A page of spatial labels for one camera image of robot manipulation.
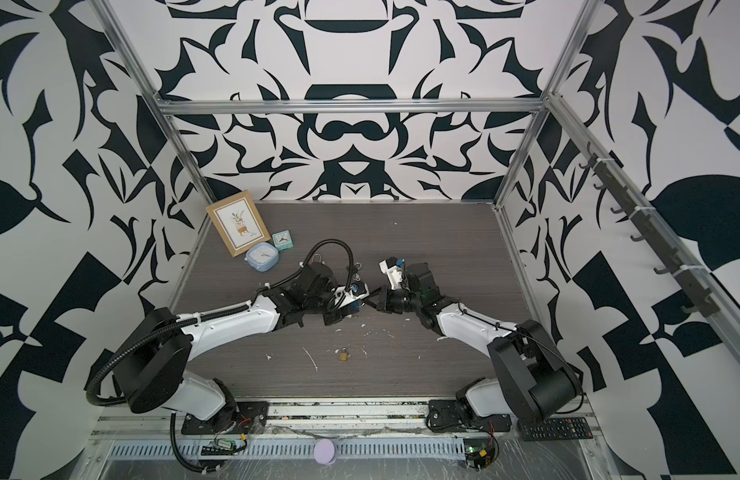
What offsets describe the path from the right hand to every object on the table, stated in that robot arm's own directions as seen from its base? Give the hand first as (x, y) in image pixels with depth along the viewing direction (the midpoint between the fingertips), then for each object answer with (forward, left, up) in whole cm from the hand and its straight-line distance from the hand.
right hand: (362, 301), depth 81 cm
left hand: (+3, +1, -1) cm, 3 cm away
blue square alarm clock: (+20, +34, -8) cm, 40 cm away
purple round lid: (-33, +8, -3) cm, 34 cm away
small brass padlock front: (-10, +6, -13) cm, 17 cm away
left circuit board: (-31, +32, -8) cm, 46 cm away
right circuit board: (-33, -27, -14) cm, 45 cm away
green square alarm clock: (+28, +28, -8) cm, 40 cm away
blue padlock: (-4, +1, +6) cm, 7 cm away
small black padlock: (+14, +3, -11) cm, 18 cm away
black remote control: (-28, -49, -11) cm, 57 cm away
